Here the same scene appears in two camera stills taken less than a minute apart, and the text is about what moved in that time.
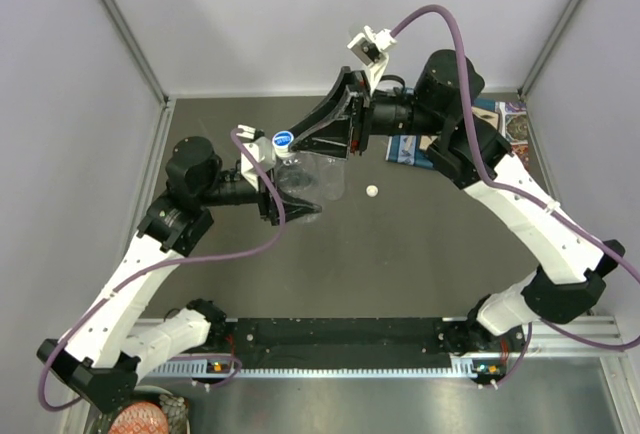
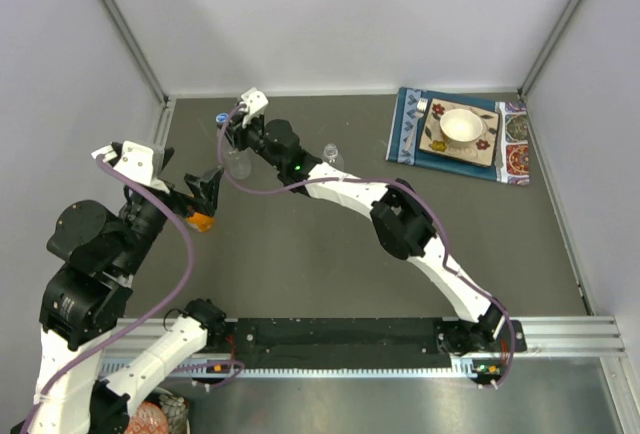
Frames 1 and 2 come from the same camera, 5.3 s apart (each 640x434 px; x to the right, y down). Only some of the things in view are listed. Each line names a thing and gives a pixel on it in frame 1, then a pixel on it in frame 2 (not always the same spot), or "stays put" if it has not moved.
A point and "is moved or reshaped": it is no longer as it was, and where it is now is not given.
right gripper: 317,135 to 238,133
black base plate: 345,336 stays put
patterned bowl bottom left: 170,416 stays put
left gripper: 293,208 to 206,196
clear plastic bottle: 297,179 is moved or reshaped
